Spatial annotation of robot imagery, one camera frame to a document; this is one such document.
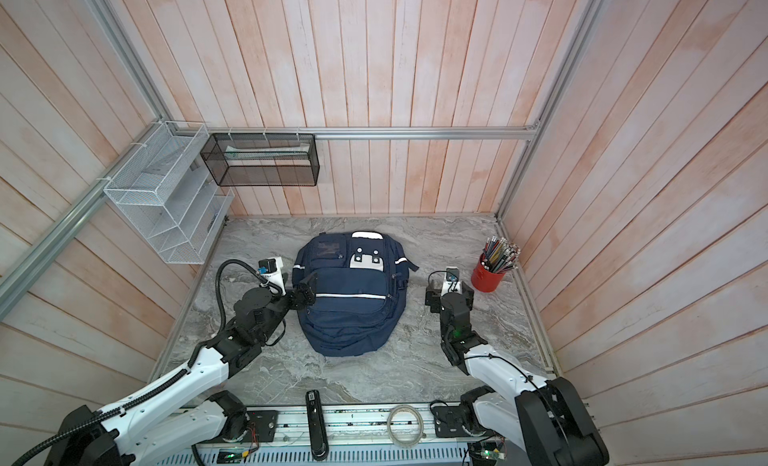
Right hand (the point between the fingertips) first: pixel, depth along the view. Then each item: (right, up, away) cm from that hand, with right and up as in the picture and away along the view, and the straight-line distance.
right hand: (448, 280), depth 87 cm
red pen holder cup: (+13, 0, +6) cm, 14 cm away
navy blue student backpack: (-26, -3, -1) cm, 26 cm away
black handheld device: (-35, -36, -18) cm, 54 cm away
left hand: (-41, +1, -8) cm, 42 cm away
